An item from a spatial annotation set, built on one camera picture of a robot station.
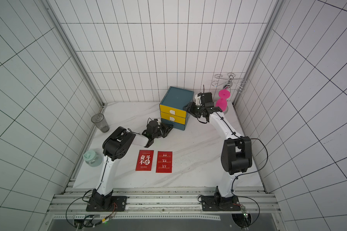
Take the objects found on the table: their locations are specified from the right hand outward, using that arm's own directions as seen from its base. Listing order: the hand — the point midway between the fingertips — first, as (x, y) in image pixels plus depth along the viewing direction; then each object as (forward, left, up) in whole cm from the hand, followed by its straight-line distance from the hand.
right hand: (188, 106), depth 90 cm
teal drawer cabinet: (+7, +7, 0) cm, 10 cm away
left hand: (-4, +9, -17) cm, 20 cm away
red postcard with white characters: (-29, +26, -20) cm, 44 cm away
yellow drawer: (-3, +9, -8) cm, 13 cm away
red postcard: (-29, +13, -21) cm, 38 cm away
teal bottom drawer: (-4, +8, -16) cm, 18 cm away
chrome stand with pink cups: (+5, -22, -2) cm, 23 cm away
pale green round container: (-33, +54, -12) cm, 64 cm away
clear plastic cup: (-8, +60, -9) cm, 61 cm away
